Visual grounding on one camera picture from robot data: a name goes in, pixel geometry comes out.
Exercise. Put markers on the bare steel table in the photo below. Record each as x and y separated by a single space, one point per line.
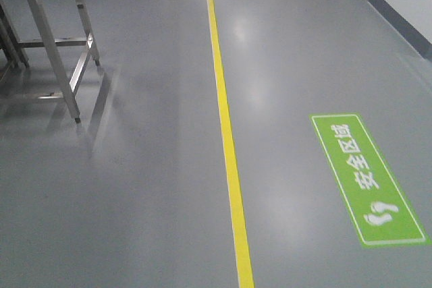
50 45

